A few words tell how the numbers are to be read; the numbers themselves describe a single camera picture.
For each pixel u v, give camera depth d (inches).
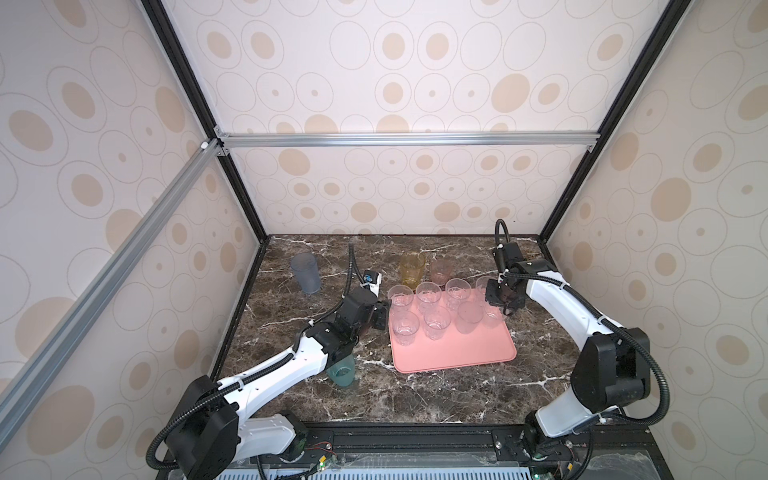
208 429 15.6
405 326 36.3
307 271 39.3
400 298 38.9
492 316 37.2
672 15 26.8
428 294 38.8
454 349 36.6
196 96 31.7
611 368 17.4
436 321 37.2
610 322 18.4
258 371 18.2
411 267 45.5
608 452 28.7
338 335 23.4
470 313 36.6
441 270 41.7
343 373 33.6
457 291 38.5
